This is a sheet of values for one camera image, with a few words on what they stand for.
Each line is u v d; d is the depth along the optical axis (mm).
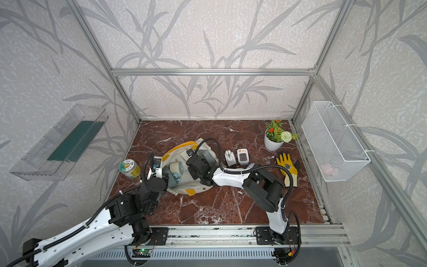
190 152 770
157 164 587
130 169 868
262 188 487
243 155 988
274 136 949
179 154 932
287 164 959
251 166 940
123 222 488
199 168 679
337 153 603
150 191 498
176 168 869
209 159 846
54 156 633
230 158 893
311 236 755
